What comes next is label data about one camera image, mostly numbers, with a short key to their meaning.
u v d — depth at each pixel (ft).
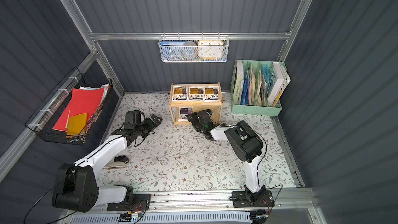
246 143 1.79
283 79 3.02
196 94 2.92
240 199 2.40
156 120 2.61
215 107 3.56
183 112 3.45
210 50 2.89
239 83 3.02
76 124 2.21
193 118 2.91
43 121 2.00
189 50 2.97
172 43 2.86
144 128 2.44
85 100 2.40
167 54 2.91
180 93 2.92
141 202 2.39
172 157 2.91
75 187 1.35
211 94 2.93
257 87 3.17
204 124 2.56
